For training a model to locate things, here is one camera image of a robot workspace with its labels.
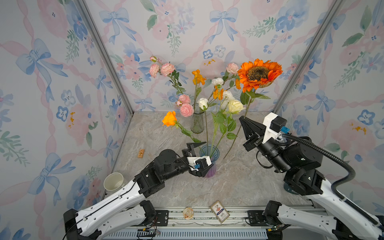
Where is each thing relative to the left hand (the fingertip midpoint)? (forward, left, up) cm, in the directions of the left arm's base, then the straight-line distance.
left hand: (207, 150), depth 61 cm
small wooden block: (+16, +40, -33) cm, 54 cm away
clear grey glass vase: (+35, +3, -22) cm, 41 cm away
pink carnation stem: (+24, +9, 0) cm, 25 cm away
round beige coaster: (-17, +8, -33) cm, 38 cm away
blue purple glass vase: (+6, -5, -13) cm, 16 cm away
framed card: (-17, -8, -31) cm, 36 cm away
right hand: (+3, -11, +17) cm, 21 cm away
